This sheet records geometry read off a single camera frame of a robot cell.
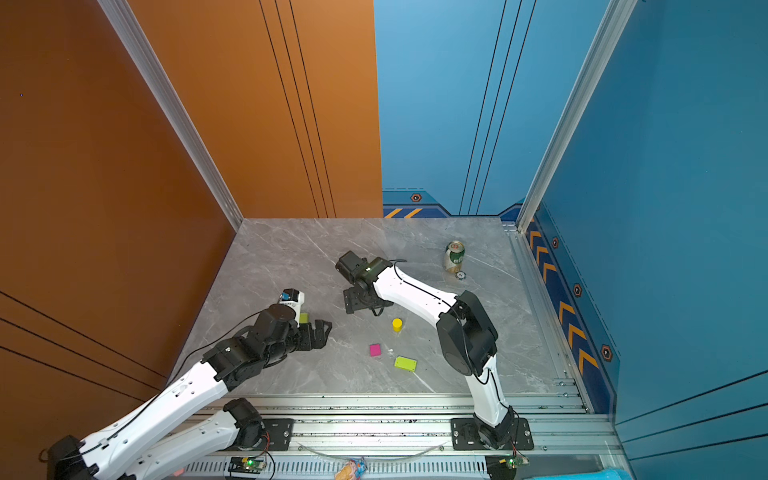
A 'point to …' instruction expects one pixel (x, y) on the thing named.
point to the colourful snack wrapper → (352, 470)
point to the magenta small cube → (375, 350)
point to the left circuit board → (246, 464)
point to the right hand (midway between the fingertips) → (362, 304)
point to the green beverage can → (454, 256)
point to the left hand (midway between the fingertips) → (320, 323)
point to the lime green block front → (405, 363)
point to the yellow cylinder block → (397, 325)
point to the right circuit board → (514, 461)
